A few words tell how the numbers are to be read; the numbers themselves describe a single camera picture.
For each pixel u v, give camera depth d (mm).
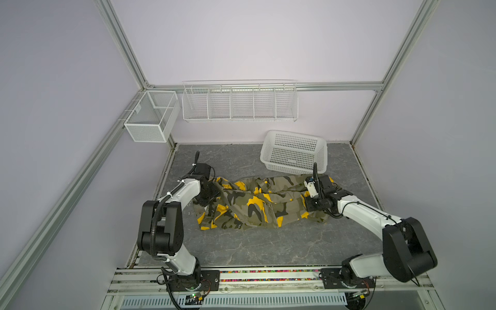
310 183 826
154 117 1013
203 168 768
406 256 423
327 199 658
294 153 1157
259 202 885
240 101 997
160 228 465
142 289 736
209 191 800
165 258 497
